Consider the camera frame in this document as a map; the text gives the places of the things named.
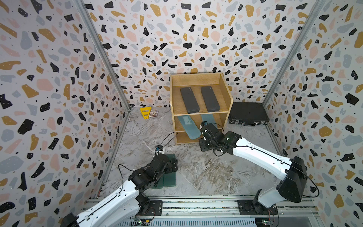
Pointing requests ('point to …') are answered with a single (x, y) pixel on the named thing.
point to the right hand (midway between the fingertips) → (200, 143)
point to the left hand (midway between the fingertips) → (172, 161)
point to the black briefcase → (248, 114)
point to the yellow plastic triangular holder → (145, 113)
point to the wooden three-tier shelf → (221, 88)
